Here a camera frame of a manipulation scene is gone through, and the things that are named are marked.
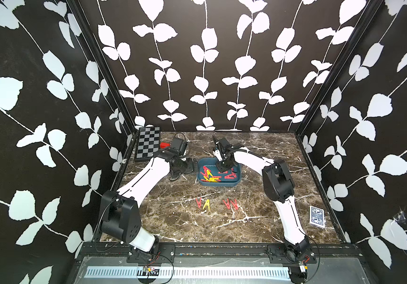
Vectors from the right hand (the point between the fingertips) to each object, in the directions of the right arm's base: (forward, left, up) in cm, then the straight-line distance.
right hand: (219, 165), depth 101 cm
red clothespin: (-22, +11, -1) cm, 25 cm away
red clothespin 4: (-6, -6, -2) cm, 9 cm away
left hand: (-10, +14, +13) cm, 21 cm away
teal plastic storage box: (0, +6, +3) cm, 6 cm away
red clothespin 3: (-22, -4, -2) cm, 23 cm away
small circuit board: (-51, +29, -2) cm, 59 cm away
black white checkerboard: (+17, +45, +2) cm, 48 cm away
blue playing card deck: (-28, -47, -2) cm, 54 cm away
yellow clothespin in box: (-9, +5, 0) cm, 10 cm away
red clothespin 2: (-22, -8, -2) cm, 24 cm away
